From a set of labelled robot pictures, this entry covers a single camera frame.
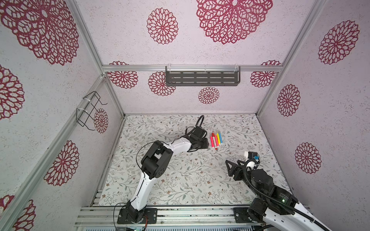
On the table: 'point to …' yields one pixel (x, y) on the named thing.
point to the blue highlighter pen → (220, 138)
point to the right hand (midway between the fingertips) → (231, 160)
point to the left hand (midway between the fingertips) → (206, 145)
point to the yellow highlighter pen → (218, 136)
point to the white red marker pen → (214, 139)
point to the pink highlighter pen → (212, 142)
